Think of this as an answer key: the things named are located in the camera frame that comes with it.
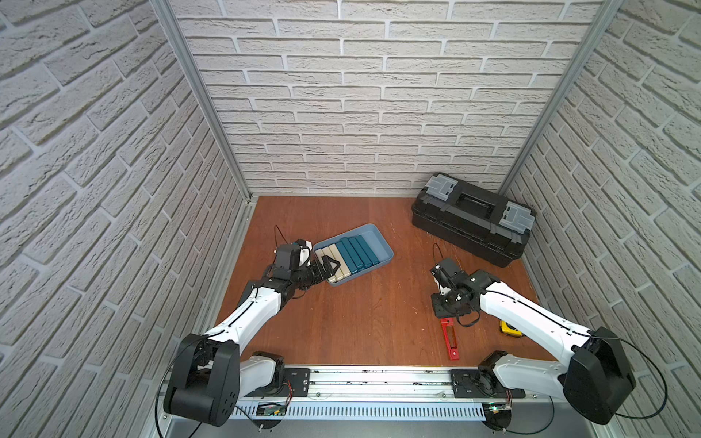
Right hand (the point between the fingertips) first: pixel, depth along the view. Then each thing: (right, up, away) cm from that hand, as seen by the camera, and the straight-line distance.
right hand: (442, 309), depth 82 cm
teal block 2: (-24, +14, +14) cm, 32 cm away
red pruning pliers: (+2, -11, -5) cm, 12 cm away
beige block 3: (-32, +11, +12) cm, 36 cm away
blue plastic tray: (-21, +21, +22) cm, 37 cm away
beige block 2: (-38, +16, +15) cm, 43 cm away
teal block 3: (-23, +17, +17) cm, 33 cm away
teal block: (-29, +17, +16) cm, 37 cm away
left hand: (-34, +13, +3) cm, 37 cm away
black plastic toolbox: (+14, +28, +9) cm, 33 cm away
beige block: (-41, +15, +15) cm, 46 cm away
